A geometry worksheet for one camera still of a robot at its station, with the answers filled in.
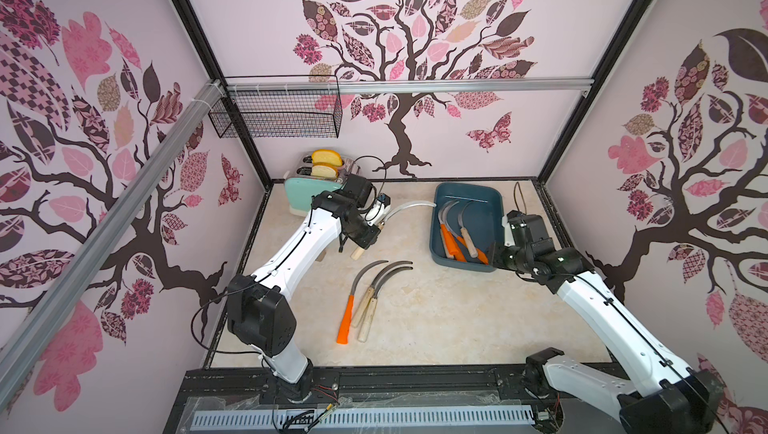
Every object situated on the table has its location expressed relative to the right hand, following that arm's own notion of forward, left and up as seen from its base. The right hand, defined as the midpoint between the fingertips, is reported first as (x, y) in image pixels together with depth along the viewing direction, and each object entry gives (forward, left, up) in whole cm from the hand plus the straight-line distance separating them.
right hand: (488, 249), depth 79 cm
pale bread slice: (+31, +48, +2) cm, 57 cm away
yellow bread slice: (+37, +48, +3) cm, 61 cm away
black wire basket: (+67, +73, 0) cm, 99 cm away
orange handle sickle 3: (+15, +3, -16) cm, 22 cm away
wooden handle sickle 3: (-8, +33, -17) cm, 37 cm away
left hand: (+4, +34, -1) cm, 34 cm away
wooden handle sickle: (0, +35, 0) cm, 35 cm away
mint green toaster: (+27, +56, -1) cm, 62 cm away
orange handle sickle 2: (+11, +7, -14) cm, 19 cm away
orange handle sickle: (-12, +40, -17) cm, 45 cm away
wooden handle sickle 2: (-4, +33, -17) cm, 38 cm away
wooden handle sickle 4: (+15, +1, -15) cm, 21 cm away
